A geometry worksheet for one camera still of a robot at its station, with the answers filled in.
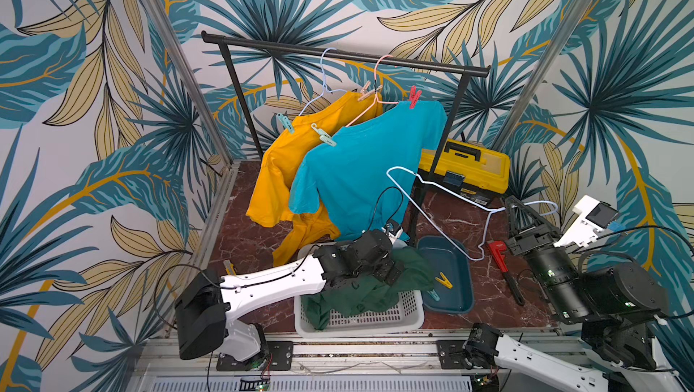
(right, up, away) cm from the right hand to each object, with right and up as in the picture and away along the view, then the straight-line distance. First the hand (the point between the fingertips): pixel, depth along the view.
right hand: (509, 202), depth 49 cm
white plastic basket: (-13, -36, +30) cm, 49 cm away
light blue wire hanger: (-38, +40, +47) cm, 72 cm away
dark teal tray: (+4, -29, +37) cm, 47 cm away
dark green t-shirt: (-24, -27, +26) cm, 44 cm away
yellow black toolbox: (+15, +8, +48) cm, 50 cm away
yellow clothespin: (+2, -27, +38) cm, 47 cm away
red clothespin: (-5, +36, +49) cm, 61 cm away
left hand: (-18, -17, +26) cm, 36 cm away
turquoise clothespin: (-3, -30, +35) cm, 46 cm away
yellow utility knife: (-68, -23, +39) cm, 82 cm away
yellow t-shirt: (-49, -1, +19) cm, 53 cm away
